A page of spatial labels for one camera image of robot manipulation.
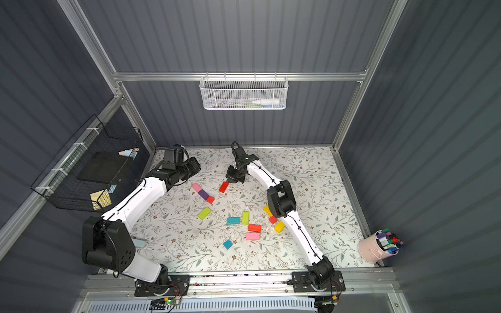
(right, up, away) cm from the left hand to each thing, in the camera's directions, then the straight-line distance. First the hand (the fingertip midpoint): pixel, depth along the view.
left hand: (202, 164), depth 86 cm
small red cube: (+1, -18, +12) cm, 21 cm away
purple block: (-3, -15, +14) cm, 21 cm away
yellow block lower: (+35, -29, +3) cm, 46 cm away
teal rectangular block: (+13, -27, +5) cm, 30 cm away
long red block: (+7, -12, +16) cm, 21 cm away
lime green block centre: (+19, -25, +5) cm, 32 cm away
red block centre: (+24, -29, +1) cm, 38 cm away
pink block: (-7, -12, +16) cm, 22 cm away
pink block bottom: (+22, -32, -1) cm, 39 cm away
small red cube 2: (+32, -26, +5) cm, 42 cm away
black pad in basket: (-36, -1, -11) cm, 38 cm away
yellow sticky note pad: (-25, -11, -25) cm, 37 cm away
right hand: (+7, -9, +17) cm, 21 cm away
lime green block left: (-1, -24, +7) cm, 25 cm away
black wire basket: (-40, -7, -23) cm, 47 cm away
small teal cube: (+12, -35, -1) cm, 37 cm away
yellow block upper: (+29, -22, +7) cm, 37 cm away
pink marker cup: (+69, -32, -13) cm, 77 cm away
